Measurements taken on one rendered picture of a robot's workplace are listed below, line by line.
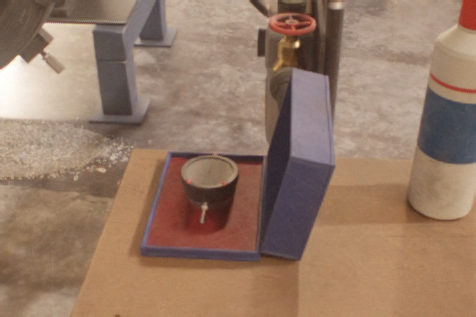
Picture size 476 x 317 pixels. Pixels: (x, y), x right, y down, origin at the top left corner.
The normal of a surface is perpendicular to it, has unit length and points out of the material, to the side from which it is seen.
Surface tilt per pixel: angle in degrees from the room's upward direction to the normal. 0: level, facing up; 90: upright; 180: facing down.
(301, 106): 12
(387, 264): 0
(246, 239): 0
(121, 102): 90
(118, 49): 90
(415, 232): 0
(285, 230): 90
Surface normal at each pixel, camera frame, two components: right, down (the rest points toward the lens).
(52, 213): 0.00, -0.83
